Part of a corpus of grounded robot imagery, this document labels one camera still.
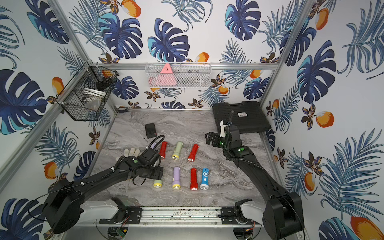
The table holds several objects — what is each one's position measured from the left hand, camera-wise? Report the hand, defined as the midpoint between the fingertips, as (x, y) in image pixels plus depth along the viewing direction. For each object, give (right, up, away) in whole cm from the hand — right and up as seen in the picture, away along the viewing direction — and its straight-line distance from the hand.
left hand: (158, 172), depth 83 cm
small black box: (-10, +23, +21) cm, 32 cm away
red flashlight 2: (+19, +7, +10) cm, 22 cm away
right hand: (+31, +21, 0) cm, 37 cm away
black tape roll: (-36, +38, +38) cm, 65 cm away
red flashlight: (0, +11, +12) cm, 16 cm away
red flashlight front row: (+20, -7, -1) cm, 21 cm away
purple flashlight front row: (+10, -6, -1) cm, 12 cm away
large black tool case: (+60, +33, +25) cm, 73 cm away
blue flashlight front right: (+26, -4, +1) cm, 27 cm away
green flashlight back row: (+10, +12, +16) cm, 22 cm away
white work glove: (-20, +8, +15) cm, 26 cm away
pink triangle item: (+4, +55, +7) cm, 55 cm away
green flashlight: (0, -6, -1) cm, 6 cm away
